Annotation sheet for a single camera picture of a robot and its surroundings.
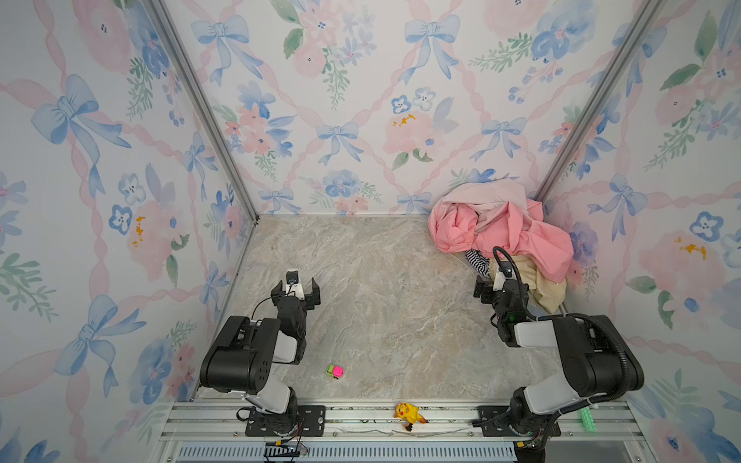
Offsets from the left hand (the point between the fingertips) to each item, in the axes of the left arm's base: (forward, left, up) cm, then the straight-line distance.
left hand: (298, 278), depth 90 cm
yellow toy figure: (-36, -33, -5) cm, 49 cm away
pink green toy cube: (-26, -13, -8) cm, 30 cm away
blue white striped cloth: (+12, -62, -7) cm, 64 cm away
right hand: (+3, -63, -2) cm, 63 cm away
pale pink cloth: (+34, -66, +5) cm, 75 cm away
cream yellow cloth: (-1, -81, -6) cm, 81 cm away
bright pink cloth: (+16, -70, +7) cm, 72 cm away
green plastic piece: (-37, -79, -8) cm, 88 cm away
